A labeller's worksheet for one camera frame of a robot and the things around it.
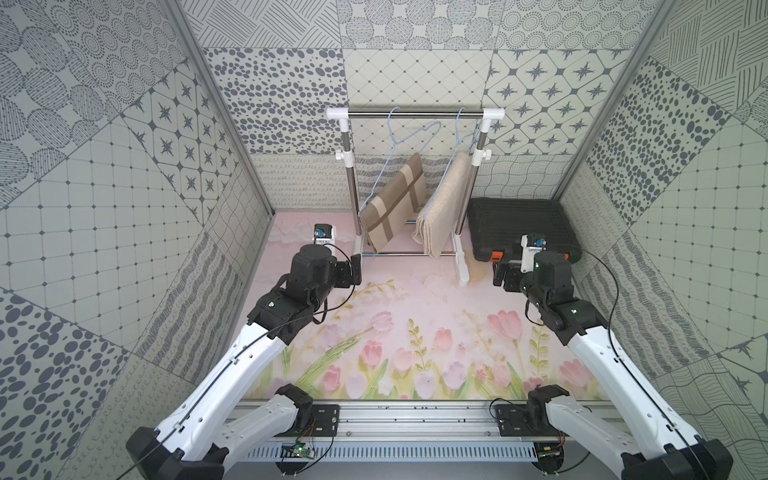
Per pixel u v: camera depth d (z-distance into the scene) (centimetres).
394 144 101
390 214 91
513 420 73
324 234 60
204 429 38
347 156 80
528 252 67
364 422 75
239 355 43
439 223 84
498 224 109
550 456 72
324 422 73
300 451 70
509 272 69
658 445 38
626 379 44
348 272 65
